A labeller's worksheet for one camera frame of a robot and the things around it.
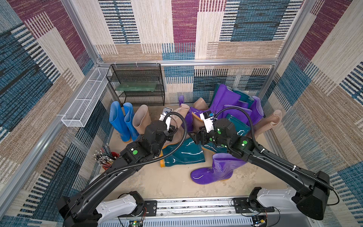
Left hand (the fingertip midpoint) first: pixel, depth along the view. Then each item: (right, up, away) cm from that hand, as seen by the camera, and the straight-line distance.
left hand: (168, 120), depth 67 cm
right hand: (+14, -6, +6) cm, 16 cm away
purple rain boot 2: (+42, +4, +20) cm, 46 cm away
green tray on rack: (-25, +22, +29) cm, 44 cm away
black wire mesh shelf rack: (-25, +34, +35) cm, 54 cm away
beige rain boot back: (+18, +11, +30) cm, 37 cm away
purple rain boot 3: (+10, -1, +23) cm, 26 cm away
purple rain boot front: (+26, -23, +3) cm, 35 cm away
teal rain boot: (+43, -6, +20) cm, 47 cm away
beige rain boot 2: (+5, +5, +3) cm, 7 cm away
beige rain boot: (-18, +1, +19) cm, 27 cm away
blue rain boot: (-23, 0, +10) cm, 25 cm away
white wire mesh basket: (-61, +3, +24) cm, 66 cm away
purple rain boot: (+48, +4, +13) cm, 50 cm away
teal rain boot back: (+45, +15, +24) cm, 53 cm away
